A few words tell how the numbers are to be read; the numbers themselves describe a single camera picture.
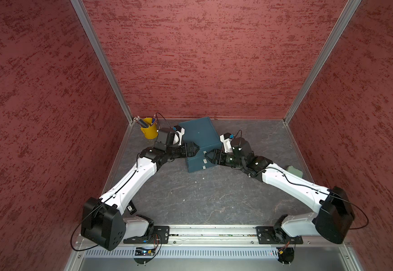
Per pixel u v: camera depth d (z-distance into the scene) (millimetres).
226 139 718
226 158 681
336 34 788
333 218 402
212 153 718
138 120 979
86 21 743
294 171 918
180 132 737
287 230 620
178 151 683
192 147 698
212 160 697
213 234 757
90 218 389
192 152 707
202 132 852
